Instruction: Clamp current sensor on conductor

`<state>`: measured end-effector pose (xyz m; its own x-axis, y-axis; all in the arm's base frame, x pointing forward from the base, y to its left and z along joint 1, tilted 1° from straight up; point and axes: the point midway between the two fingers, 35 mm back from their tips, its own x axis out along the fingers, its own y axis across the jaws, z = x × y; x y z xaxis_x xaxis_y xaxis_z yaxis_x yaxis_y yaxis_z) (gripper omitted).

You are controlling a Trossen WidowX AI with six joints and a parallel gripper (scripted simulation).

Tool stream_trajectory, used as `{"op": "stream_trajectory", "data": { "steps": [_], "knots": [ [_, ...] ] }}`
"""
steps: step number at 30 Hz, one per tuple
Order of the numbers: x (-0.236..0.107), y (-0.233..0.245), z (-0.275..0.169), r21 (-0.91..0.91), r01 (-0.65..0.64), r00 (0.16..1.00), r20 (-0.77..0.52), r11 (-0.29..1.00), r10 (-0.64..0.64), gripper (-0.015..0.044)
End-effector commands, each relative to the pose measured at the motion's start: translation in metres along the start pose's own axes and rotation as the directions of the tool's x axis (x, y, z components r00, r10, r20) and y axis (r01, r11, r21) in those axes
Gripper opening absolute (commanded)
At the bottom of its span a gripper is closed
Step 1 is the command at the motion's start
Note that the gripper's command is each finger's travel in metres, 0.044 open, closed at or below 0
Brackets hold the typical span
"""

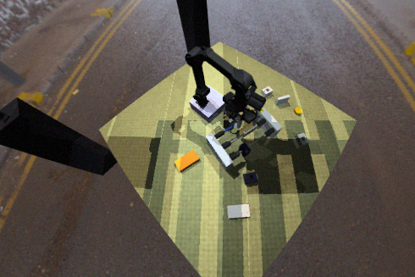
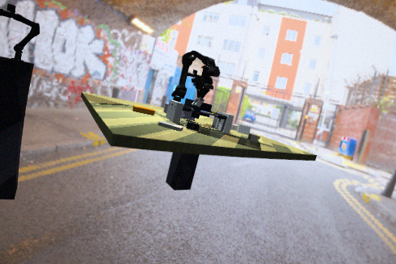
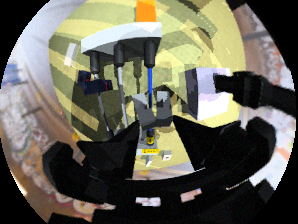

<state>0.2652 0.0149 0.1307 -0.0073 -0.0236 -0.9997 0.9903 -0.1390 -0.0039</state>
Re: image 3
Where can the orange rectangular block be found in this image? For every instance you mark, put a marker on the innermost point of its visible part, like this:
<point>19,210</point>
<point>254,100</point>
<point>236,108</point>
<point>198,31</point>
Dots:
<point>146,12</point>

